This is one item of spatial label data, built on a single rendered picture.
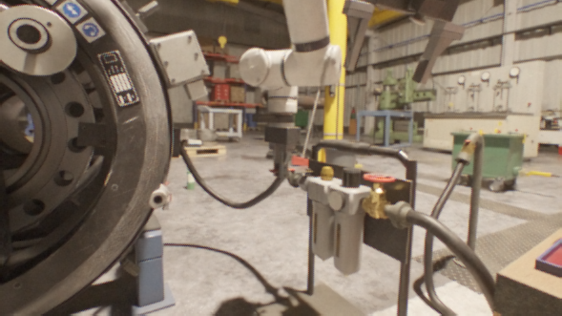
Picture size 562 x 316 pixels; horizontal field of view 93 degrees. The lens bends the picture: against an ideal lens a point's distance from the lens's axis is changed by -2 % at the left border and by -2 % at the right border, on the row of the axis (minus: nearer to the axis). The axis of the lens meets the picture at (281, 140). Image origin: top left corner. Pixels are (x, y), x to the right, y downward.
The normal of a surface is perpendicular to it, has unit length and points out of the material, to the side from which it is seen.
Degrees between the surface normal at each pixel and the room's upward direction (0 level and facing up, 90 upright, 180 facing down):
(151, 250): 90
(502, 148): 90
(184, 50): 90
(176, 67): 90
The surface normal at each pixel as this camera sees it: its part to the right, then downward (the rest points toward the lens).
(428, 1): 0.01, 0.76
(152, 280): 0.53, 0.07
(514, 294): -0.85, 0.02
